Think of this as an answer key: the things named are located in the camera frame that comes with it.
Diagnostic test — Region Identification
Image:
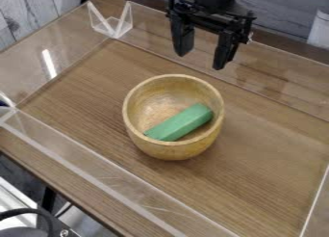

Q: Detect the black cable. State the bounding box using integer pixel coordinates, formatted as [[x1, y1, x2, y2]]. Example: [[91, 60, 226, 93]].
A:
[[0, 207, 54, 237]]

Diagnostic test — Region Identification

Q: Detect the brown wooden bowl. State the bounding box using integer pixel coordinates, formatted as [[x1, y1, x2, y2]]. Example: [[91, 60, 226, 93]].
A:
[[122, 74, 225, 161]]

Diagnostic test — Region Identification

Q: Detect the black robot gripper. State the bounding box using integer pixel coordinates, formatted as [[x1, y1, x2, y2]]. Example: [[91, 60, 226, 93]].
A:
[[165, 0, 255, 70]]

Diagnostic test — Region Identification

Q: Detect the black metal bracket with bolt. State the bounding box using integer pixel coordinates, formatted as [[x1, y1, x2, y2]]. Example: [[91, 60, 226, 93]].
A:
[[35, 214, 81, 237]]

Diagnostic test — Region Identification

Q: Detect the black table leg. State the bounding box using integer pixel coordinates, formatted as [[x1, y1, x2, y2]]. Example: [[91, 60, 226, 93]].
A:
[[41, 187, 55, 212]]

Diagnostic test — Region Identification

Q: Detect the green rectangular block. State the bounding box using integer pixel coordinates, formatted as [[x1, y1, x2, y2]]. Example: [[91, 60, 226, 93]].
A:
[[143, 103, 213, 142]]

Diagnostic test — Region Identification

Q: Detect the clear acrylic tray enclosure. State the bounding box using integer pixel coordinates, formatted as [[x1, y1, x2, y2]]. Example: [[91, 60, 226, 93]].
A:
[[0, 0, 329, 237]]

